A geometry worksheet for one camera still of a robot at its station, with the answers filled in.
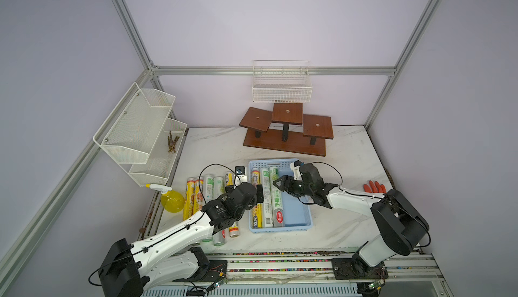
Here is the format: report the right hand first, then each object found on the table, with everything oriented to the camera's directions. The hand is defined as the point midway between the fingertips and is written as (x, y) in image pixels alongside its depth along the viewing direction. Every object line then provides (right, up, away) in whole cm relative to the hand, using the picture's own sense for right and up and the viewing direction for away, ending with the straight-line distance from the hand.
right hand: (278, 187), depth 88 cm
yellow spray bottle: (-49, -7, +4) cm, 50 cm away
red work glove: (+48, -2, +7) cm, 48 cm away
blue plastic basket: (+9, -12, -1) cm, 15 cm away
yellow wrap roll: (-18, -16, -8) cm, 25 cm away
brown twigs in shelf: (-51, +19, +7) cm, 55 cm away
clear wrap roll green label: (0, -5, 0) cm, 5 cm away
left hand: (-12, +2, -8) cm, 15 cm away
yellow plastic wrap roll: (-9, -10, -4) cm, 14 cm away
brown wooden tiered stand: (+6, +28, +19) cm, 34 cm away
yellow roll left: (-36, -5, +1) cm, 36 cm away
